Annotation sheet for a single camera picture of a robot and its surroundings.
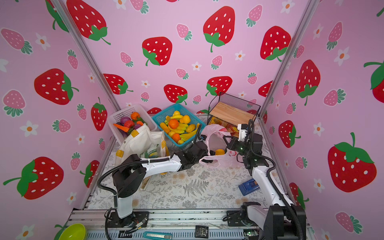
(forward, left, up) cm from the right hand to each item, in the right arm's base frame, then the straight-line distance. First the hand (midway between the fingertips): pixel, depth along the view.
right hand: (223, 136), depth 79 cm
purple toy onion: (+20, +73, -15) cm, 78 cm away
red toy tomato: (+17, +67, -15) cm, 71 cm away
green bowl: (-49, +68, -19) cm, 86 cm away
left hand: (-2, +5, -12) cm, 13 cm away
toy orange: (+8, +30, -15) cm, 35 cm away
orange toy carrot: (+12, +71, -15) cm, 73 cm away
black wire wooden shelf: (+32, -7, -7) cm, 33 cm away
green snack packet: (-9, +39, -9) cm, 41 cm away
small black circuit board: (-41, +7, -21) cm, 47 cm away
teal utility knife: (-45, +29, -23) cm, 58 cm away
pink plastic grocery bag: (-12, +2, -1) cm, 12 cm away
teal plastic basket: (+21, +30, -17) cm, 40 cm away
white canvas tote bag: (-3, +49, -6) cm, 49 cm away
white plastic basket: (+30, +64, -12) cm, 72 cm away
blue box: (-18, -17, -19) cm, 31 cm away
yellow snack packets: (+16, -7, -12) cm, 21 cm away
